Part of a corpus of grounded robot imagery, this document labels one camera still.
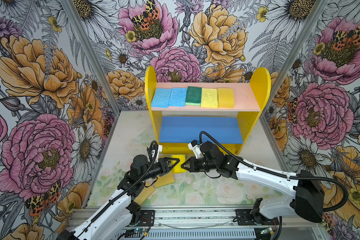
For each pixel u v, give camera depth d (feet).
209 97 2.27
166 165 2.20
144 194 2.62
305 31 2.62
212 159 1.98
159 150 2.35
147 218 2.40
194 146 2.31
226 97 2.26
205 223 2.41
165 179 2.81
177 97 2.30
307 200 1.30
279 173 1.54
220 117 3.91
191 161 2.17
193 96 2.30
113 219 1.64
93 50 2.91
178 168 2.35
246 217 2.44
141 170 1.98
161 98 2.27
